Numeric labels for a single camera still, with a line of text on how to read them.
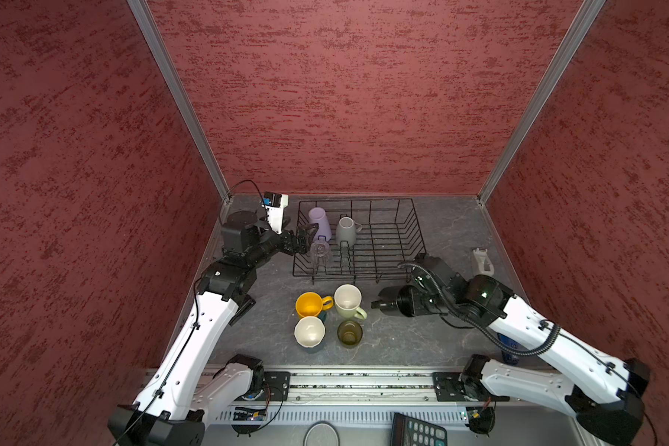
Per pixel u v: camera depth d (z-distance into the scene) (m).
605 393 0.39
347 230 0.96
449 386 0.74
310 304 0.86
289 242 0.60
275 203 0.58
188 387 0.41
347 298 0.88
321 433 0.68
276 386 0.74
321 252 0.92
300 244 0.62
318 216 0.95
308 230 0.61
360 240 1.04
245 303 0.85
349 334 0.83
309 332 0.82
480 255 1.00
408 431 0.67
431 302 0.60
